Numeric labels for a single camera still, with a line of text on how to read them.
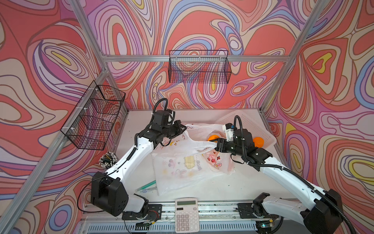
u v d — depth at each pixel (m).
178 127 0.68
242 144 0.57
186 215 0.71
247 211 0.73
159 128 0.60
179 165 0.89
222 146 0.66
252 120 1.02
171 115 0.63
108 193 0.40
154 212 0.72
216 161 0.82
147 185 0.82
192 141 0.74
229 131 0.70
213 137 0.74
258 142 0.95
